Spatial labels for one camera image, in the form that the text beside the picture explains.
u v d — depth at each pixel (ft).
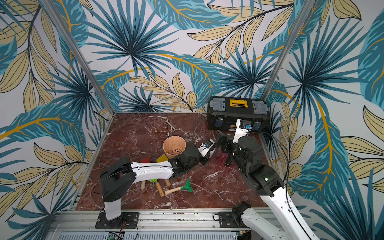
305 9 2.26
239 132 1.76
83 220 2.45
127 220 2.37
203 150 2.26
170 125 3.69
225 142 1.78
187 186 2.77
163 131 3.50
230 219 2.41
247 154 1.43
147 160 3.20
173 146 3.20
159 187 2.68
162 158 3.05
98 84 3.33
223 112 3.26
